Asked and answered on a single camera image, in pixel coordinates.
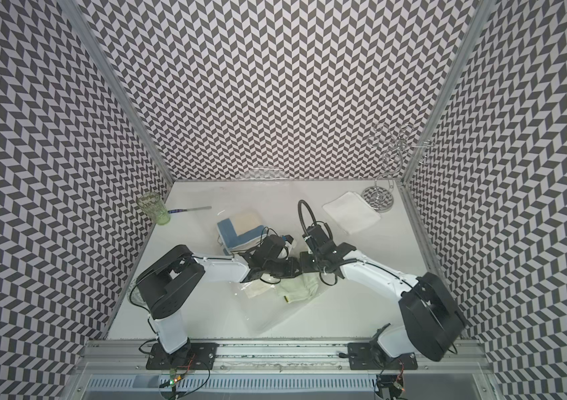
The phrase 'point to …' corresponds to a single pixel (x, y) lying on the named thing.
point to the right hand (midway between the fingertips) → (305, 267)
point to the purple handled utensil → (190, 209)
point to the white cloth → (352, 212)
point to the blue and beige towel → (241, 230)
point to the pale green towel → (298, 289)
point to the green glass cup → (156, 207)
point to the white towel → (253, 288)
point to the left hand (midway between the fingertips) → (305, 274)
